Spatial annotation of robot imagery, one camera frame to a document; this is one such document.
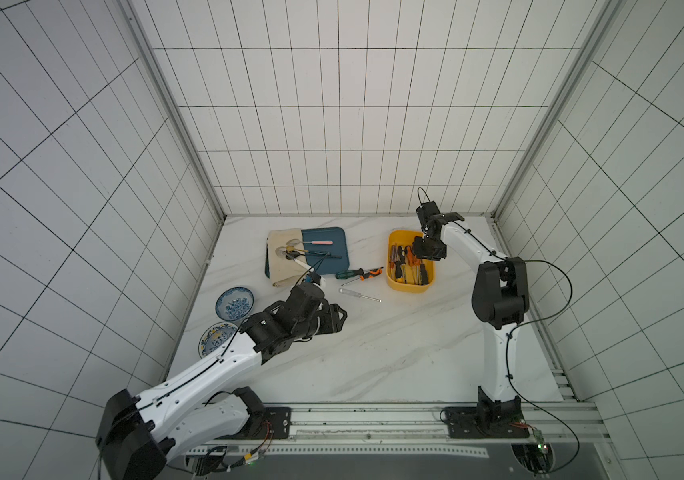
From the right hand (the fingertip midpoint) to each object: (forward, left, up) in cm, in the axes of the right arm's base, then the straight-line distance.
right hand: (413, 253), depth 101 cm
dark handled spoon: (0, +42, -4) cm, 42 cm away
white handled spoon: (-4, +39, -4) cm, 39 cm away
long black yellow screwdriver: (-2, +4, -5) cm, 7 cm away
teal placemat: (+5, +27, -6) cm, 28 cm away
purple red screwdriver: (-1, +7, -4) cm, 8 cm away
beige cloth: (-8, +45, -3) cm, 45 cm away
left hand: (-30, +24, +8) cm, 40 cm away
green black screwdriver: (-7, +22, -4) cm, 23 cm away
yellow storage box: (+9, +3, -2) cm, 9 cm away
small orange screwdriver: (-7, +15, -4) cm, 17 cm away
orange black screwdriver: (-1, -2, -4) cm, 5 cm away
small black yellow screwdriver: (0, +2, -5) cm, 5 cm away
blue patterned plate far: (-21, +58, -4) cm, 62 cm away
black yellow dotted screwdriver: (-6, -4, -4) cm, 8 cm away
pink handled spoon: (+6, +42, -4) cm, 43 cm away
